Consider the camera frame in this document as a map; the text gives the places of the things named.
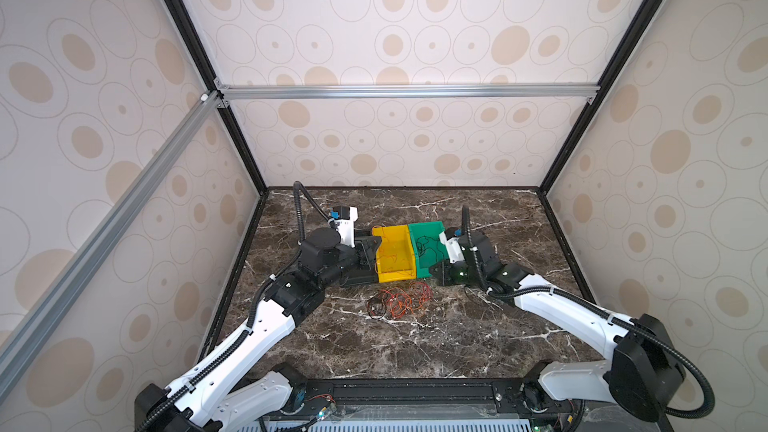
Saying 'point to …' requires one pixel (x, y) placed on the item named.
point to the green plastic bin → (428, 256)
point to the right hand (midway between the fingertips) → (431, 268)
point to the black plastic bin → (359, 261)
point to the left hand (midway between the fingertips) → (389, 238)
